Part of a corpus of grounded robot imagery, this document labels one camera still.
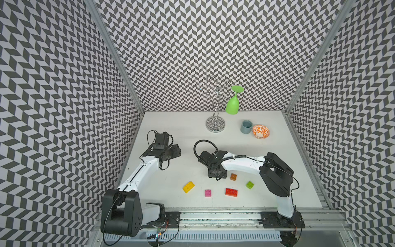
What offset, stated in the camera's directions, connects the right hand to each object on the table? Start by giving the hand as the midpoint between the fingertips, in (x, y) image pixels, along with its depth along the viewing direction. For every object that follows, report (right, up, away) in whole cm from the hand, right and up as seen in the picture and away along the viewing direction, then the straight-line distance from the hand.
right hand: (216, 176), depth 87 cm
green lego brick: (+18, -3, -4) cm, 19 cm away
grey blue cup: (+22, +29, +18) cm, 40 cm away
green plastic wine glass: (+10, +41, +4) cm, 43 cm away
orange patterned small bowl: (+32, +25, +18) cm, 44 cm away
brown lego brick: (+10, 0, -1) cm, 10 cm away
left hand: (-23, +14, 0) cm, 27 cm away
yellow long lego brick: (-15, -4, -5) cm, 17 cm away
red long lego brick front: (+8, -6, -7) cm, 12 cm away
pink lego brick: (-5, -7, -7) cm, 11 cm away
